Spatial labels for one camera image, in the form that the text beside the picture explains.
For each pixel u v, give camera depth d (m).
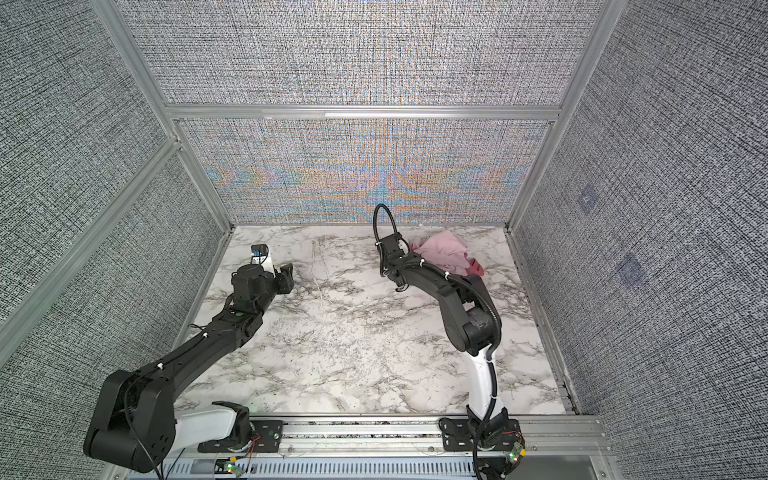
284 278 0.76
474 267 1.03
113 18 0.70
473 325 0.54
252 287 0.64
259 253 0.73
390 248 0.80
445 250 0.99
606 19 0.70
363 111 0.88
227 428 0.62
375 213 0.81
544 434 0.75
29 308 0.54
